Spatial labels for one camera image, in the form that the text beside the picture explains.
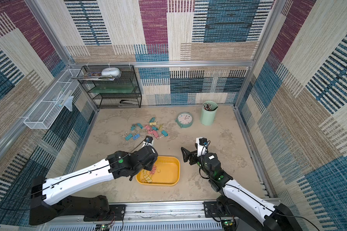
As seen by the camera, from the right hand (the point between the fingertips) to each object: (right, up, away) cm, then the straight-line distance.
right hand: (189, 144), depth 80 cm
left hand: (-20, -5, -5) cm, 21 cm away
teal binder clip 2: (-15, +4, +25) cm, 30 cm away
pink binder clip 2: (-27, +9, +23) cm, 37 cm away
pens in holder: (+14, +22, +17) cm, 31 cm away
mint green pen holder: (+15, +15, +22) cm, 30 cm away
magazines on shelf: (-57, +42, +13) cm, 72 cm away
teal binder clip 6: (-22, +7, +24) cm, 33 cm away
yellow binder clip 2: (-24, +11, +28) cm, 38 cm away
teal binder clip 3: (-33, +9, +27) cm, 44 cm away
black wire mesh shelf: (-58, +29, +39) cm, 76 cm away
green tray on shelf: (-49, +35, +18) cm, 63 cm away
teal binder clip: (-40, +2, +22) cm, 46 cm away
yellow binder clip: (-24, -20, +3) cm, 31 cm away
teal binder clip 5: (-38, +8, +25) cm, 46 cm away
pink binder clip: (-22, +4, +25) cm, 33 cm away
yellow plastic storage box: (-13, -17, +7) cm, 23 cm away
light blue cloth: (-65, +23, -1) cm, 69 cm away
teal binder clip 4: (-25, +14, +30) cm, 41 cm away
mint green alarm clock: (-1, +14, +28) cm, 32 cm away
